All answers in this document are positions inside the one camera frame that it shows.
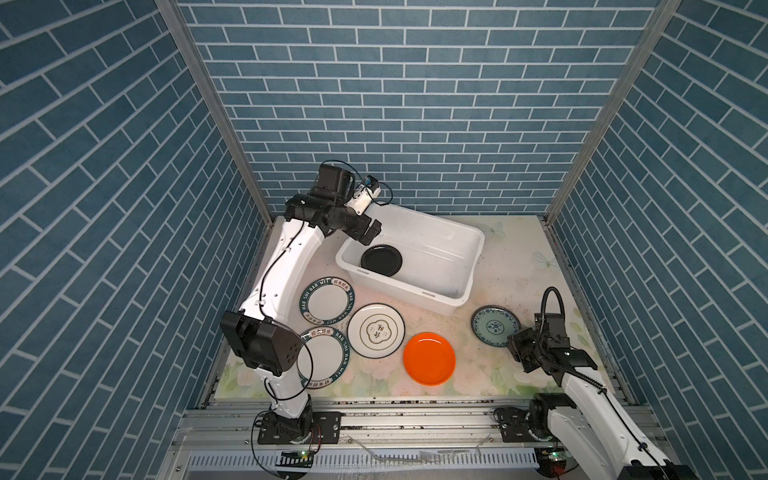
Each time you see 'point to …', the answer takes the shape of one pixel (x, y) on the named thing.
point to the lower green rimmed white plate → (323, 357)
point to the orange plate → (429, 359)
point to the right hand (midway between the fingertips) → (503, 335)
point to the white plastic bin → (424, 260)
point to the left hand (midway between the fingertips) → (365, 218)
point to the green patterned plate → (493, 324)
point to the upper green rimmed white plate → (326, 300)
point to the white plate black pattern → (376, 330)
